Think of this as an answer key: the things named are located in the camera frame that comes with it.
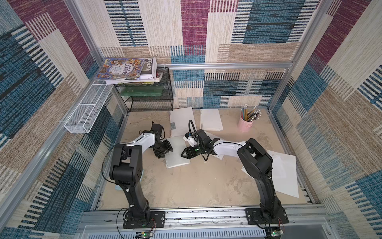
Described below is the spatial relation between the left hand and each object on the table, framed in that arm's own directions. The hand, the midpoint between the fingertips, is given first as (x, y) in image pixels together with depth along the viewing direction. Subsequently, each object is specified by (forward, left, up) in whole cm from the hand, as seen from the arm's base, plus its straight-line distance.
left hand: (170, 152), depth 96 cm
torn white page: (-25, -34, +30) cm, 52 cm away
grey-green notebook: (+26, -28, +2) cm, 38 cm away
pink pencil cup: (+16, -49, +7) cm, 52 cm away
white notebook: (-5, -3, 0) cm, 6 cm away
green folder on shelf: (+30, +20, +25) cm, 44 cm away
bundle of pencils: (+18, -54, +16) cm, 59 cm away
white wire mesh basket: (+2, +37, +33) cm, 50 cm away
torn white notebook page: (-15, -67, 0) cm, 69 cm away
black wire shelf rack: (+42, +18, +11) cm, 47 cm away
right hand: (-2, -8, +2) cm, 9 cm away
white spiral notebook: (+33, -4, -5) cm, 34 cm away
